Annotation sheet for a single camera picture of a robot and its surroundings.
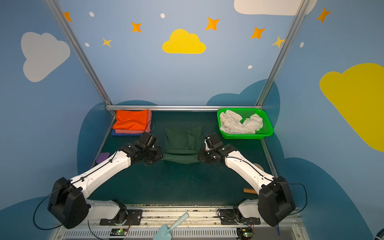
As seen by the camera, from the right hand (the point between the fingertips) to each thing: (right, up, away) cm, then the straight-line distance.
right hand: (200, 155), depth 83 cm
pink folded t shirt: (-37, +15, +24) cm, 47 cm away
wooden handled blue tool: (+28, -20, -1) cm, 35 cm away
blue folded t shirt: (-61, +12, +21) cm, 65 cm away
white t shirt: (+25, +19, +28) cm, 42 cm away
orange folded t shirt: (-47, +22, +26) cm, 58 cm away
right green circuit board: (+21, -36, -12) cm, 44 cm away
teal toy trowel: (-18, -34, -15) cm, 41 cm away
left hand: (-19, 0, -1) cm, 19 cm away
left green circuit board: (-40, -35, -12) cm, 55 cm away
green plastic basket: (+49, +14, +24) cm, 56 cm away
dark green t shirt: (-12, +2, +16) cm, 20 cm away
